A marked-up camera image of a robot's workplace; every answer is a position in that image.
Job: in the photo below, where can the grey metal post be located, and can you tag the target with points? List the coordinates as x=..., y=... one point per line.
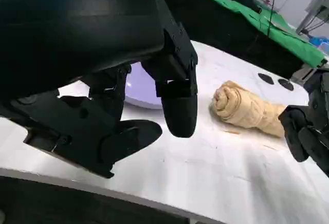
x=314, y=5

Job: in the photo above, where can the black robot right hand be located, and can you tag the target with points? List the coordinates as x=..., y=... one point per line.
x=308, y=131

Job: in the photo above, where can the green cloth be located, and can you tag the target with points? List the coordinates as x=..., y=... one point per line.
x=282, y=26

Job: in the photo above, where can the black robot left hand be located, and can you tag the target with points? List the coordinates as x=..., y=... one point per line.
x=77, y=28

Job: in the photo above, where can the black round table cap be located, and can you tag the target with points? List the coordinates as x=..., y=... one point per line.
x=265, y=78
x=285, y=84

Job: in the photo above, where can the lilac plate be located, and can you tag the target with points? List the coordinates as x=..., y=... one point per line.
x=140, y=88

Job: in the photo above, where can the blue plastic item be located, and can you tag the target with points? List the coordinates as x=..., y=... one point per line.
x=320, y=43

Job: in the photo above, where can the black backdrop cloth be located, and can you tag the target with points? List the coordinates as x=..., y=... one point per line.
x=226, y=28

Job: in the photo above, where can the beige towel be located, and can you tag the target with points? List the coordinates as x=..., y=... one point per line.
x=244, y=105

